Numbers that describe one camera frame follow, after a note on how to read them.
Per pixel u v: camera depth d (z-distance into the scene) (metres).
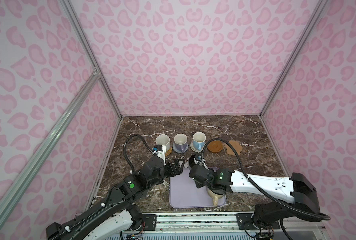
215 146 1.00
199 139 0.97
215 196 0.75
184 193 0.82
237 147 1.01
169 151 0.99
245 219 0.73
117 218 0.59
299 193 0.40
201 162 0.67
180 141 0.99
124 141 1.08
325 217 0.41
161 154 0.64
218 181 0.53
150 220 0.74
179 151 0.98
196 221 0.75
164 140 0.96
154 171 0.51
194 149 1.00
